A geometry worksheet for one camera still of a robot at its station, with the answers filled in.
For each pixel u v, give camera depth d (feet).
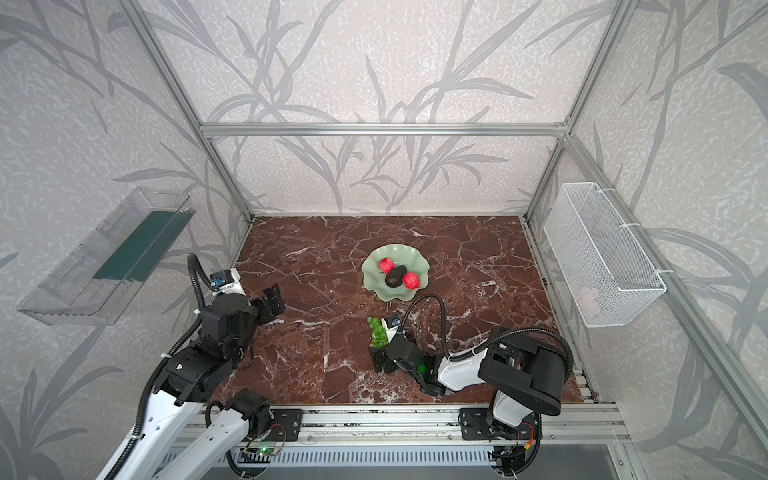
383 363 2.47
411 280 3.08
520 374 1.49
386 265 3.26
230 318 1.65
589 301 2.34
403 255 3.38
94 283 2.09
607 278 2.00
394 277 3.18
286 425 2.40
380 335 2.79
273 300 2.10
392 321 2.47
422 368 2.17
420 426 2.47
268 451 2.30
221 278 1.92
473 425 2.42
